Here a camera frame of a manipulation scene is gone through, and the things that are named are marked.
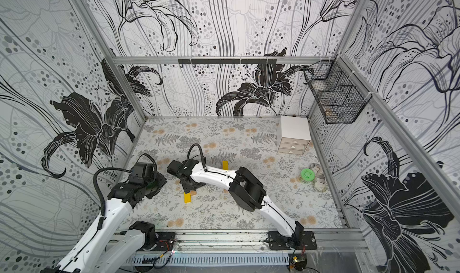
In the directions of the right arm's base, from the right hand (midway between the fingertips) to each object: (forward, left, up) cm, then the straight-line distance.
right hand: (195, 184), depth 90 cm
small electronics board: (-31, -46, -2) cm, 55 cm away
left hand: (-3, +10, +10) cm, 14 cm away
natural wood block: (-6, 0, +3) cm, 6 cm away
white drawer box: (+23, -53, +11) cm, 59 cm away
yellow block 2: (-7, +3, +2) cm, 8 cm away
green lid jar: (+2, -56, +5) cm, 56 cm away
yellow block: (+11, -15, 0) cm, 18 cm away
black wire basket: (+36, -76, +26) cm, 88 cm away
